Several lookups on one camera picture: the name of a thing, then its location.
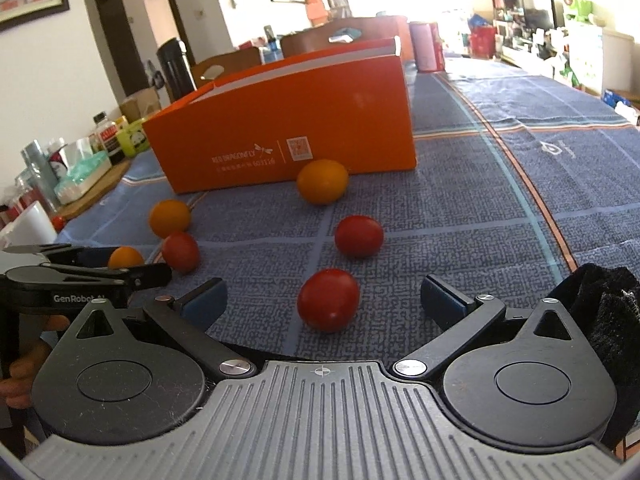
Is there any green tissue pack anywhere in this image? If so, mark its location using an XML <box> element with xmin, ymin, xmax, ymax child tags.
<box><xmin>53</xmin><ymin>152</ymin><xmax>114</xmax><ymax>206</ymax></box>

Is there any wooden chair with oval cutout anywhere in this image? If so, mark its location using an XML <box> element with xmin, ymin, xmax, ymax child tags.
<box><xmin>279</xmin><ymin>15</ymin><xmax>401</xmax><ymax>59</ymax></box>
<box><xmin>190</xmin><ymin>47</ymin><xmax>264</xmax><ymax>89</ymax></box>

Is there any clear glass jar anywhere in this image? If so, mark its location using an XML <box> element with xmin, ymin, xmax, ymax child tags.
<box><xmin>19</xmin><ymin>139</ymin><xmax>62</xmax><ymax>212</ymax></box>

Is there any black thermos flask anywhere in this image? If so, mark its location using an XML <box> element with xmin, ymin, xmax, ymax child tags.
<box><xmin>156</xmin><ymin>37</ymin><xmax>197</xmax><ymax>104</ymax></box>

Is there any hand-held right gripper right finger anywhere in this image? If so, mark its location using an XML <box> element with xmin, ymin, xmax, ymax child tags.
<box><xmin>392</xmin><ymin>273</ymin><xmax>575</xmax><ymax>381</ymax></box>

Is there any white cup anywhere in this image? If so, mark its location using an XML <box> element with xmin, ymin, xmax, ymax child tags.
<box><xmin>0</xmin><ymin>200</ymin><xmax>59</xmax><ymax>252</ymax></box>

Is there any bottle with red label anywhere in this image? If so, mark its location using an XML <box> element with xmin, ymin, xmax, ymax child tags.
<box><xmin>92</xmin><ymin>112</ymin><xmax>126</xmax><ymax>166</ymax></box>

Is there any blue flat box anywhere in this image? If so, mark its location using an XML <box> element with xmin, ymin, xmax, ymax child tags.
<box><xmin>602</xmin><ymin>88</ymin><xmax>640</xmax><ymax>112</ymax></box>

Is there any person's black fuzzy sleeve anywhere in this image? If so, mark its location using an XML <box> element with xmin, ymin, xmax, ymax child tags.
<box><xmin>547</xmin><ymin>262</ymin><xmax>640</xmax><ymax>461</ymax></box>

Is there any wooden tray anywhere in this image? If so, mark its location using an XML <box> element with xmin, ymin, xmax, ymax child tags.
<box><xmin>49</xmin><ymin>159</ymin><xmax>132</xmax><ymax>222</ymax></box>

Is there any brown cardboard box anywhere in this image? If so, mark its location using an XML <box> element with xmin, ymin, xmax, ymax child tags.
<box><xmin>119</xmin><ymin>87</ymin><xmax>162</xmax><ymax>122</ymax></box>

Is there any red cylindrical can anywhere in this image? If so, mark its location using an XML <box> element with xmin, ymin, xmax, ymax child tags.
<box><xmin>408</xmin><ymin>20</ymin><xmax>447</xmax><ymax>72</ymax></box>

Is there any large orange tomato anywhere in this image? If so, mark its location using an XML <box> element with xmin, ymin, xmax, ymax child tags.
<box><xmin>296</xmin><ymin>158</ymin><xmax>350</xmax><ymax>206</ymax></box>

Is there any green panda container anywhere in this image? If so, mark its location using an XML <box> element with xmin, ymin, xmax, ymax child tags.
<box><xmin>117</xmin><ymin>119</ymin><xmax>151</xmax><ymax>157</ymax></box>

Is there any person's left hand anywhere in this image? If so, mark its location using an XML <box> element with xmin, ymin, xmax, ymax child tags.
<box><xmin>0</xmin><ymin>314</ymin><xmax>71</xmax><ymax>410</ymax></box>

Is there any orange cardboard box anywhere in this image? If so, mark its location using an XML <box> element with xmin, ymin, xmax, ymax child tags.
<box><xmin>141</xmin><ymin>36</ymin><xmax>418</xmax><ymax>195</ymax></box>

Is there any red plastic basket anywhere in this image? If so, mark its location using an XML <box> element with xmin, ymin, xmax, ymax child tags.
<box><xmin>469</xmin><ymin>25</ymin><xmax>499</xmax><ymax>59</ymax></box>

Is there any small orange cherry tomato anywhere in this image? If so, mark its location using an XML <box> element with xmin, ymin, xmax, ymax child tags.
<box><xmin>107</xmin><ymin>246</ymin><xmax>146</xmax><ymax>270</ymax></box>

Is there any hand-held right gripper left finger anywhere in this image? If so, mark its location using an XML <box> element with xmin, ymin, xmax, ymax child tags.
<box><xmin>74</xmin><ymin>276</ymin><xmax>254</xmax><ymax>380</ymax></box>

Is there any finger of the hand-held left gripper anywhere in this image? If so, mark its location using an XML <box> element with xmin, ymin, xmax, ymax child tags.
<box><xmin>122</xmin><ymin>261</ymin><xmax>174</xmax><ymax>292</ymax></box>
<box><xmin>1</xmin><ymin>243</ymin><xmax>119</xmax><ymax>272</ymax></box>

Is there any green box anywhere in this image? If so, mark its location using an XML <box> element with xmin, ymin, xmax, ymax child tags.
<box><xmin>562</xmin><ymin>0</ymin><xmax>593</xmax><ymax>23</ymax></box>

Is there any blue patterned tablecloth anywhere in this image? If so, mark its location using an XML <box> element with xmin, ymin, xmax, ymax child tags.
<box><xmin>50</xmin><ymin>57</ymin><xmax>640</xmax><ymax>361</ymax></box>

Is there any black television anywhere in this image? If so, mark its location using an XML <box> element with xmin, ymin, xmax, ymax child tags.
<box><xmin>522</xmin><ymin>0</ymin><xmax>557</xmax><ymax>32</ymax></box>

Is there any white chest freezer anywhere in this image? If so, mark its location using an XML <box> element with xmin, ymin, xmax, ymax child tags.
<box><xmin>565</xmin><ymin>20</ymin><xmax>637</xmax><ymax>97</ymax></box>

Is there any large red cherry tomato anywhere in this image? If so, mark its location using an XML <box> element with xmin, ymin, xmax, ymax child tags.
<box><xmin>297</xmin><ymin>268</ymin><xmax>361</xmax><ymax>334</ymax></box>

